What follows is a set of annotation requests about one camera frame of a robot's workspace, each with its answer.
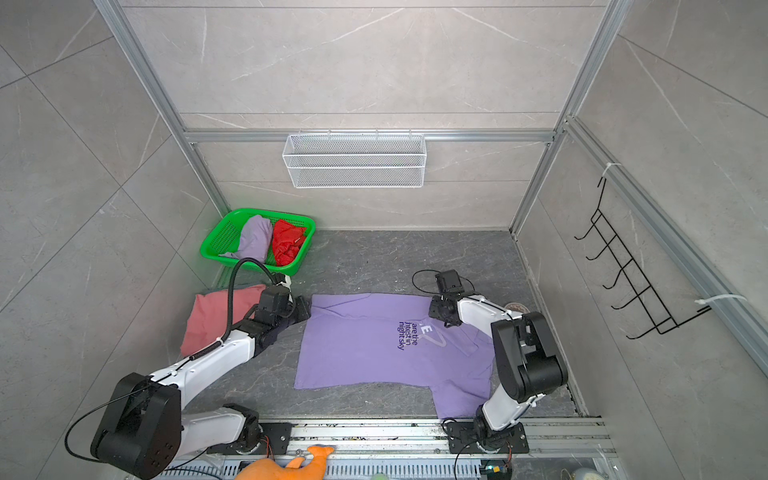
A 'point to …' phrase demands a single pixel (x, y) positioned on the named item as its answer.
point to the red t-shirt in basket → (287, 240)
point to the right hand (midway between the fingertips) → (439, 307)
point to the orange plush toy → (267, 469)
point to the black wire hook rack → (630, 269)
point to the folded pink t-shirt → (210, 316)
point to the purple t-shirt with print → (356, 340)
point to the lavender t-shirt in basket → (254, 240)
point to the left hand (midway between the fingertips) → (307, 295)
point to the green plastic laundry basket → (227, 235)
